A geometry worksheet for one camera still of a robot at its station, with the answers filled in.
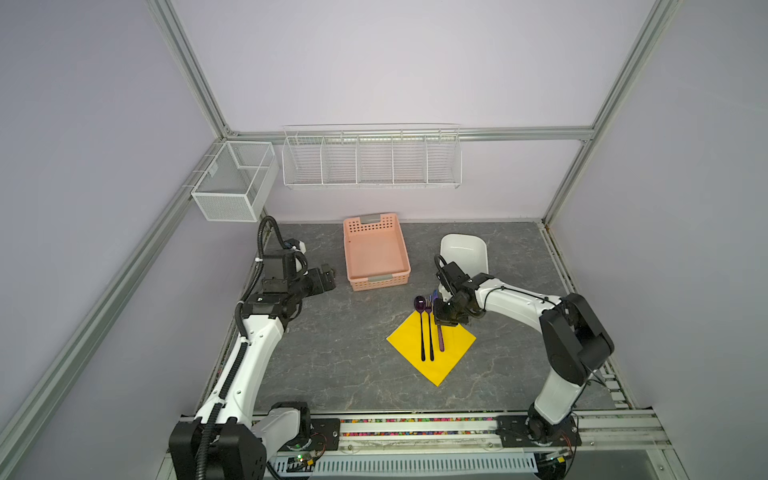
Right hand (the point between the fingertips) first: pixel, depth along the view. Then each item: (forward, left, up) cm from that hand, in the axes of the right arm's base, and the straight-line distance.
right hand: (436, 323), depth 91 cm
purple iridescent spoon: (+7, +5, -1) cm, 8 cm away
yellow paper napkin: (-5, +9, -2) cm, 10 cm away
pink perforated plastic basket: (+32, +21, -4) cm, 38 cm away
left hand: (+5, +32, +19) cm, 38 cm away
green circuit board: (-35, +36, -4) cm, 50 cm away
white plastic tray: (+28, -14, 0) cm, 31 cm away
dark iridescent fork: (+7, +2, -2) cm, 7 cm away
